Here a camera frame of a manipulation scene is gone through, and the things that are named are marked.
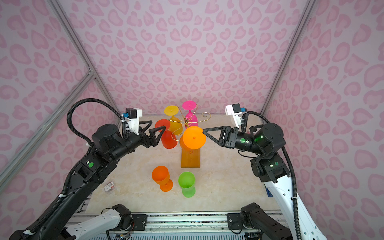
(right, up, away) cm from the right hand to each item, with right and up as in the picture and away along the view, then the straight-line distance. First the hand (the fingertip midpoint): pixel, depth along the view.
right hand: (205, 137), depth 46 cm
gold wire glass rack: (-8, +6, +28) cm, 30 cm away
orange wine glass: (-21, -21, +28) cm, 41 cm away
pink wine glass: (-6, +7, +37) cm, 38 cm away
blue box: (+36, -32, +34) cm, 59 cm away
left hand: (-18, +5, +13) cm, 23 cm away
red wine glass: (-17, -3, +29) cm, 34 cm away
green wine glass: (-8, -25, +33) cm, 42 cm away
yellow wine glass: (-14, +4, +35) cm, 38 cm away
